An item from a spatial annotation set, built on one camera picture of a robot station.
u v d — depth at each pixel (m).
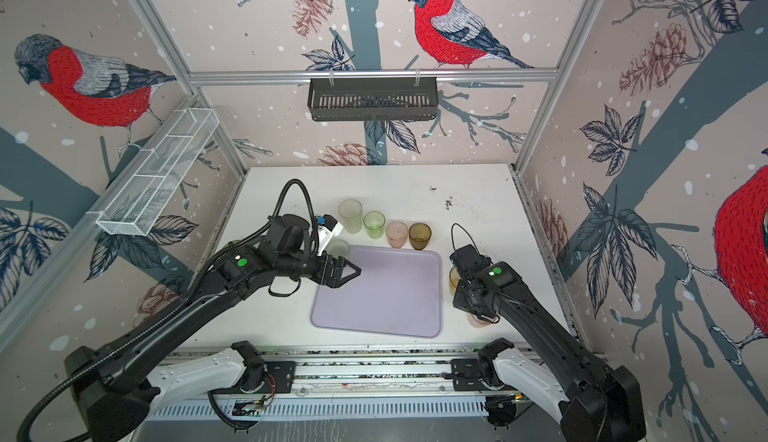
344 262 0.62
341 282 0.62
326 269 0.61
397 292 0.88
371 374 0.76
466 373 0.74
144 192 0.74
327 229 0.65
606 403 0.37
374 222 1.02
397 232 0.98
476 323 0.78
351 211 0.96
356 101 1.07
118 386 0.39
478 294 0.55
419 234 0.96
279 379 0.73
